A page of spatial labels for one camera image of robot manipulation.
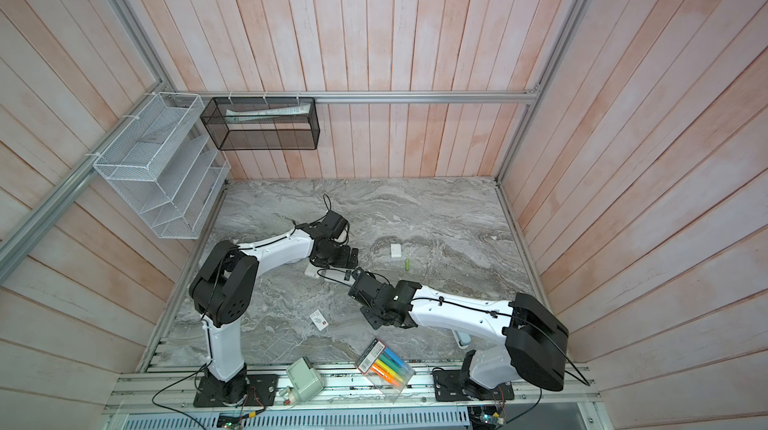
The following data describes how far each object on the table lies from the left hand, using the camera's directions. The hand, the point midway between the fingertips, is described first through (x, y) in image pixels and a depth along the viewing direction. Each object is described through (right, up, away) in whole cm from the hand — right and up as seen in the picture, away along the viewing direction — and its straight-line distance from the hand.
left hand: (344, 266), depth 95 cm
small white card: (-6, -13, -11) cm, 18 cm away
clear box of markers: (+13, -23, -18) cm, 32 cm away
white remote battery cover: (+17, +5, +4) cm, 18 cm away
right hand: (+10, -8, -12) cm, 18 cm away
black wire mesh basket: (-30, +49, +9) cm, 59 cm away
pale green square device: (-7, -23, -24) cm, 34 cm away
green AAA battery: (+21, 0, +3) cm, 21 cm away
